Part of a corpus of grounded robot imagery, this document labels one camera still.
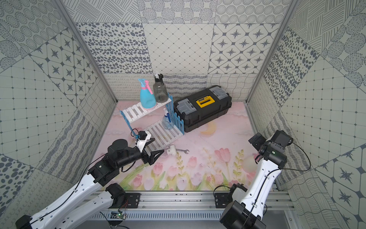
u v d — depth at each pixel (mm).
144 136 597
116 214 703
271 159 471
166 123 1041
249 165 885
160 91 736
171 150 882
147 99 737
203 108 941
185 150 925
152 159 620
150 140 617
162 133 986
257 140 669
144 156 613
